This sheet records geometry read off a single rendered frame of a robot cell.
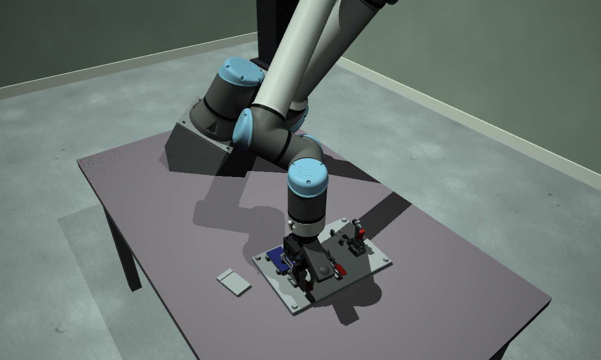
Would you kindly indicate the toggle clamp with red handle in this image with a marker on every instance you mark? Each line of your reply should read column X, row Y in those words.
column 334, row 264

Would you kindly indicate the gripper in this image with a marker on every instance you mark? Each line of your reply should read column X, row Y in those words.
column 292, row 250

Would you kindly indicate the blue flat blank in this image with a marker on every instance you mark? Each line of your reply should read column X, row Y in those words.
column 274, row 256

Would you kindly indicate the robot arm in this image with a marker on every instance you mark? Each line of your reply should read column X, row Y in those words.
column 261, row 113

